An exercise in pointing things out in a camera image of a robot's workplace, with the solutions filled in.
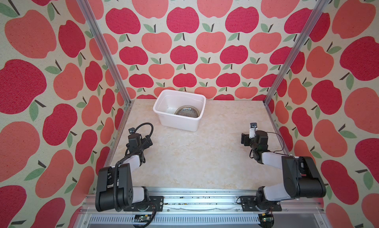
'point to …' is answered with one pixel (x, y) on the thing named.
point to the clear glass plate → (187, 110)
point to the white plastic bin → (167, 101)
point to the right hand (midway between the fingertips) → (252, 133)
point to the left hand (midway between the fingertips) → (143, 139)
